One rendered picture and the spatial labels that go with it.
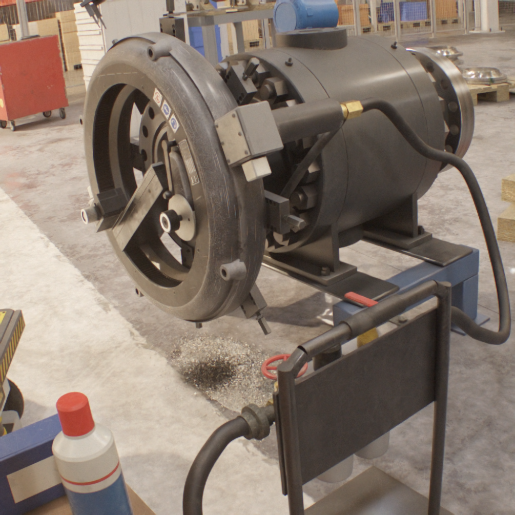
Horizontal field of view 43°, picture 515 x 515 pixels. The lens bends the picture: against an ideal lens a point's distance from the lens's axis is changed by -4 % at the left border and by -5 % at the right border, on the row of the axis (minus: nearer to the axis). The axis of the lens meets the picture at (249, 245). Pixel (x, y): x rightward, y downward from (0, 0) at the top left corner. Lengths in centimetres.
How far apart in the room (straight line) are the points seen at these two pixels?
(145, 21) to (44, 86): 184
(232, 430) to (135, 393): 98
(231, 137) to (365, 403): 59
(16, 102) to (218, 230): 563
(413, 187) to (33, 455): 149
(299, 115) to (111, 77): 53
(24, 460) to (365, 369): 56
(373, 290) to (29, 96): 559
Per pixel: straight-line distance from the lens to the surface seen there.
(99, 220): 184
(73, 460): 69
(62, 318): 253
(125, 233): 185
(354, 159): 178
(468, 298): 215
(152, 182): 162
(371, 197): 190
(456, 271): 206
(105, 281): 277
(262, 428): 104
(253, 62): 145
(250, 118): 136
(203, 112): 146
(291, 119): 143
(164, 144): 153
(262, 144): 136
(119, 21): 553
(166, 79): 152
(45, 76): 710
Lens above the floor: 105
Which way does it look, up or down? 21 degrees down
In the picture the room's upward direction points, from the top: 6 degrees counter-clockwise
